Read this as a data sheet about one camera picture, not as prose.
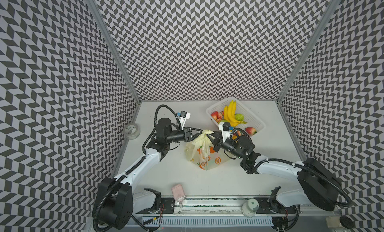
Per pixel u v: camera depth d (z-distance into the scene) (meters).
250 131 0.94
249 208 0.64
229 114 1.00
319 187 0.42
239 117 1.02
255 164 0.58
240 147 0.59
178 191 0.71
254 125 0.99
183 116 0.70
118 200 0.40
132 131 0.99
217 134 0.69
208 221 0.69
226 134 0.65
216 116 1.02
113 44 0.88
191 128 0.79
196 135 0.70
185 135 0.65
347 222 0.60
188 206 0.74
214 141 0.69
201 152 0.72
